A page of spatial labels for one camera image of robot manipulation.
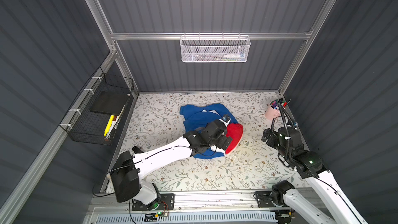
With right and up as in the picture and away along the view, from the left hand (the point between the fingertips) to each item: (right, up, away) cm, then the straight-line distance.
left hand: (225, 134), depth 74 cm
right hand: (+23, 0, -2) cm, 23 cm away
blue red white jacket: (-15, +7, +25) cm, 30 cm away
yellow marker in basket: (-54, +5, -4) cm, 55 cm away
